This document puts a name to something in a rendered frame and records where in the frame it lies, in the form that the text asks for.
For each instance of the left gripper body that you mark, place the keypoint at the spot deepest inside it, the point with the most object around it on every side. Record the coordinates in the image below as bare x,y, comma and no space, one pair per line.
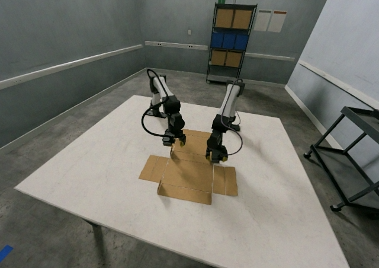
220,146

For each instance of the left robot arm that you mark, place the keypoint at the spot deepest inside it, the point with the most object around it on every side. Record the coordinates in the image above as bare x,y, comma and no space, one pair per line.
228,110

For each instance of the brown flat cardboard box blank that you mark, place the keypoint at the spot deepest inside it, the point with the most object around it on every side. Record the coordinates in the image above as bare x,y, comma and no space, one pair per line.
188,174

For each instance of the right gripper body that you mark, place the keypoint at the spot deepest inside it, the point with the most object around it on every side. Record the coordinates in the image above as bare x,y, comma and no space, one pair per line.
179,134

